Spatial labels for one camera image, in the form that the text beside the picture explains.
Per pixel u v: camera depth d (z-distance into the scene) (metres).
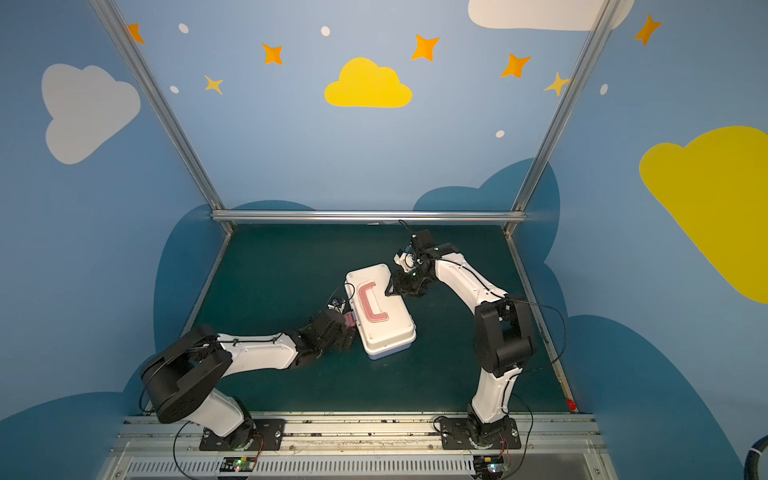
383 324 0.82
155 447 0.75
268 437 0.74
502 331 0.50
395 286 0.80
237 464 0.71
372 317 0.84
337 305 0.81
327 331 0.70
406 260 0.82
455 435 0.74
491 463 0.72
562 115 0.87
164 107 0.85
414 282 0.78
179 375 0.45
